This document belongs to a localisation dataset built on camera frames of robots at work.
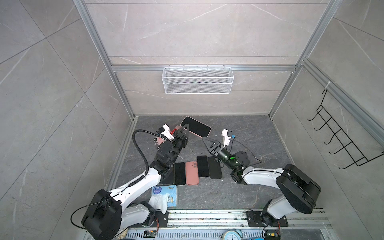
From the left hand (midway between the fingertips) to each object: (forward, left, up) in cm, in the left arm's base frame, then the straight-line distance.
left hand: (191, 123), depth 70 cm
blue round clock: (-42, -18, -29) cm, 54 cm away
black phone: (-6, -6, -35) cm, 36 cm away
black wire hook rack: (-22, -65, +1) cm, 68 cm away
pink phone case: (-8, +1, -34) cm, 35 cm away
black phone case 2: (-9, -13, -33) cm, 37 cm away
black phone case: (-24, +10, -7) cm, 27 cm away
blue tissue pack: (-26, +15, -28) cm, 41 cm away
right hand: (-7, -6, -5) cm, 10 cm away
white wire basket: (+43, -5, -5) cm, 43 cm away
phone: (0, -4, -4) cm, 5 cm away
